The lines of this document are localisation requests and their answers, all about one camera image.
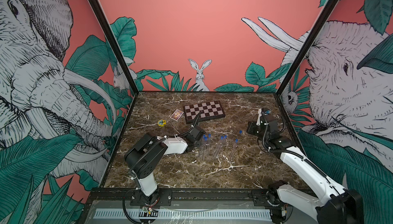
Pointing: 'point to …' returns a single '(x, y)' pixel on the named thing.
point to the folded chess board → (211, 110)
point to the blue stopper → (240, 131)
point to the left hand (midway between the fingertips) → (197, 135)
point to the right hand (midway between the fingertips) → (247, 119)
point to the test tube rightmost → (234, 149)
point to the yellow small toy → (161, 122)
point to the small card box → (177, 114)
